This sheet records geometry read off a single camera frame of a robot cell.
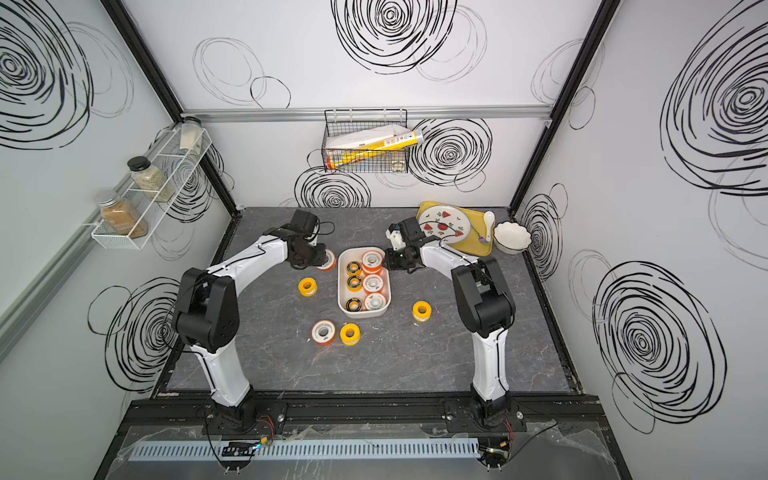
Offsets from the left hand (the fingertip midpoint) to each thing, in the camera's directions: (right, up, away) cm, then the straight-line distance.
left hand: (319, 257), depth 96 cm
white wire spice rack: (-45, +30, 0) cm, 54 cm away
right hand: (+22, -2, +2) cm, 22 cm away
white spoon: (+62, +14, +20) cm, 67 cm away
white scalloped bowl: (+69, +6, +15) cm, 71 cm away
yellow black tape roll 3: (+11, -15, -3) cm, 19 cm away
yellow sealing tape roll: (-4, -10, 0) cm, 11 cm away
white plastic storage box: (+9, +1, +3) cm, 9 cm away
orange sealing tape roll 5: (+3, -21, -9) cm, 23 cm away
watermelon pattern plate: (+47, +12, +19) cm, 52 cm away
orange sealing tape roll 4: (+18, -14, -2) cm, 23 cm away
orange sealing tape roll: (+4, -1, -3) cm, 5 cm away
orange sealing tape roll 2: (+17, -2, +4) cm, 17 cm away
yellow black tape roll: (+10, -4, +5) cm, 12 cm away
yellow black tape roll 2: (+11, -9, +2) cm, 14 cm away
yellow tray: (+56, +6, +15) cm, 58 cm away
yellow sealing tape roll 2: (+11, -24, -9) cm, 28 cm away
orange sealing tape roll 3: (+17, -9, +1) cm, 20 cm away
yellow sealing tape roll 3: (+33, -16, -5) cm, 37 cm away
